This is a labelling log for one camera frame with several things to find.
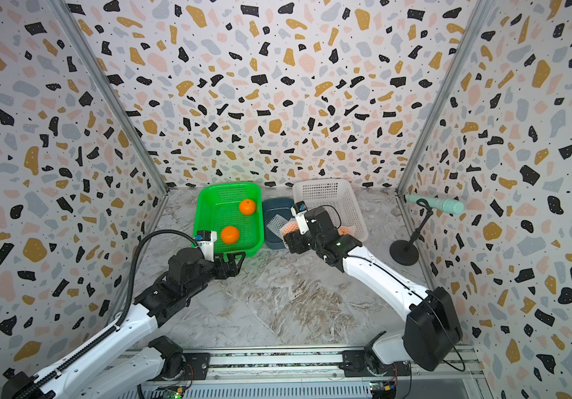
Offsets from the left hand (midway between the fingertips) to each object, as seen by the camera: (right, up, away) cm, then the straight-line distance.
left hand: (241, 253), depth 77 cm
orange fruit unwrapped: (-5, +15, +32) cm, 36 cm away
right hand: (+18, +6, +4) cm, 20 cm away
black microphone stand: (+60, -4, +23) cm, 65 cm away
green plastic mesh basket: (-19, +16, +36) cm, 44 cm away
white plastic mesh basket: (+37, +22, +39) cm, 58 cm away
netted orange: (-10, +4, +21) cm, 23 cm away
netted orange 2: (+16, +8, +2) cm, 18 cm away
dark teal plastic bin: (+5, +15, +35) cm, 39 cm away
